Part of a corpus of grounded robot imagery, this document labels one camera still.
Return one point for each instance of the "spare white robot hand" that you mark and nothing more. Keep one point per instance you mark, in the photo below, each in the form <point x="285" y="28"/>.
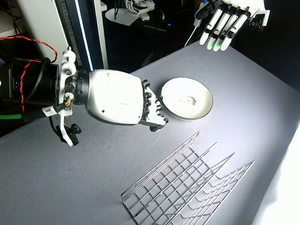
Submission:
<point x="140" y="4"/>

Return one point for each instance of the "grey table cloth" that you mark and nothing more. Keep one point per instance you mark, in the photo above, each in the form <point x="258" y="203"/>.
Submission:
<point x="68" y="183"/>

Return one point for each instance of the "white column with black stripe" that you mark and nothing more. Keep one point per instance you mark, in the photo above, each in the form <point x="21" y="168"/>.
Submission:
<point x="44" y="27"/>

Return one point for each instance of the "white bowl with dark rim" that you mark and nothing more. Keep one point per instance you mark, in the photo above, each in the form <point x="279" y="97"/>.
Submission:
<point x="189" y="91"/>

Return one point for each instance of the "black device with blue light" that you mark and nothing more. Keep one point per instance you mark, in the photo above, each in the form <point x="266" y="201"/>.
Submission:
<point x="161" y="26"/>

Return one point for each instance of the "white paper sheet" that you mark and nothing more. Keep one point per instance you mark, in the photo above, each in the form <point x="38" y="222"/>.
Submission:
<point x="121" y="17"/>

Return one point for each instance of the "small white box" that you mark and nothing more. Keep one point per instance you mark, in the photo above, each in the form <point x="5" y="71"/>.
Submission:
<point x="144" y="16"/>

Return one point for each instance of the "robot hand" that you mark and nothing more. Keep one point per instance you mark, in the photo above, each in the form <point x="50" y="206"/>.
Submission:
<point x="114" y="96"/>
<point x="239" y="1"/>

